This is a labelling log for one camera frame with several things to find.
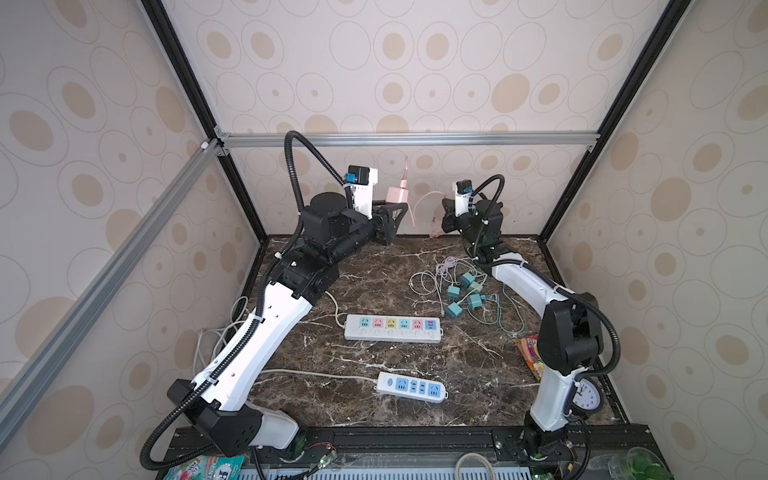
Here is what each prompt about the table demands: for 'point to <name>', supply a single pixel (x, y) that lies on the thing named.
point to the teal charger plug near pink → (453, 293)
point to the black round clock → (588, 398)
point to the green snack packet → (227, 467)
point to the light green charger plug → (475, 285)
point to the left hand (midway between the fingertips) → (404, 200)
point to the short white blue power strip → (410, 387)
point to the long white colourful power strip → (393, 328)
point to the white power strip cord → (324, 372)
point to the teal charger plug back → (467, 279)
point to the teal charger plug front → (453, 310)
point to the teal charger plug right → (474, 301)
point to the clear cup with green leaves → (639, 463)
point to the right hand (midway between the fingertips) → (444, 196)
